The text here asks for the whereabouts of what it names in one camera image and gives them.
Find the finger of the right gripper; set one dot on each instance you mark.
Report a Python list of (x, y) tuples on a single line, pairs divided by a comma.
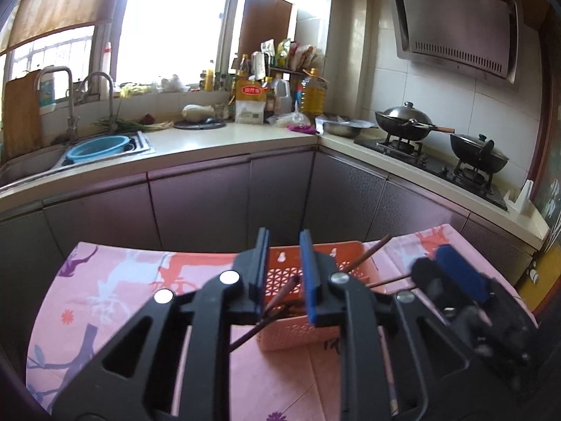
[(472, 283), (497, 350)]

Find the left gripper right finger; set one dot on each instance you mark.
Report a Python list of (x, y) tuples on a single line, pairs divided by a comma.
[(399, 360)]

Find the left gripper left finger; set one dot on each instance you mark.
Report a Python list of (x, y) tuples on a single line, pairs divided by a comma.
[(171, 361)]

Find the reddish wooden chopstick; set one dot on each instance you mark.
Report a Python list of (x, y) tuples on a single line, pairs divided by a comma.
[(373, 285)]

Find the dark wooden chopstick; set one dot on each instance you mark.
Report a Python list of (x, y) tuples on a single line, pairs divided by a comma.
[(277, 308)]

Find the brown wooden chopstick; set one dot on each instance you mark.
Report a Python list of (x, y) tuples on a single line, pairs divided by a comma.
[(366, 255)]

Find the pink floral tablecloth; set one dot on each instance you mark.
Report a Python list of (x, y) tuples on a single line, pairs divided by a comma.
[(98, 288)]

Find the orange plastic utensil basket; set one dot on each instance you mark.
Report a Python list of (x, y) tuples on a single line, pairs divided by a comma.
[(295, 331)]

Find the black pan with lid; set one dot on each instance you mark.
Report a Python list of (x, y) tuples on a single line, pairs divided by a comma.
[(480, 153)]

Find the gas stove top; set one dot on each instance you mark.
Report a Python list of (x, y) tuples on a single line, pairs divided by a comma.
[(473, 179)]

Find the black wok with lid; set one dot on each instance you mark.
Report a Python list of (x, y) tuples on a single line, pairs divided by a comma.
[(408, 123)]

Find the steel bowl on counter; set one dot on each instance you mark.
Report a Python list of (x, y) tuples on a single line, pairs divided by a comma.
[(346, 129)]

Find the blue plastic basin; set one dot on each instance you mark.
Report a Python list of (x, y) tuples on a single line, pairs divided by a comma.
[(98, 148)]

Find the yellow cooking oil bottle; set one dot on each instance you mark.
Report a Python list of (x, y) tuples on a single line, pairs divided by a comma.
[(314, 89)]

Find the yellow labelled food bag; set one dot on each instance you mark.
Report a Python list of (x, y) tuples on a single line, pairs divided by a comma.
[(250, 102)]

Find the range hood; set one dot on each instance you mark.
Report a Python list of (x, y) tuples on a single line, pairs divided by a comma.
[(478, 38)]

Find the wooden cutting board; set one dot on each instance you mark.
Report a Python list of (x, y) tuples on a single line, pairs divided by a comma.
[(21, 118)]

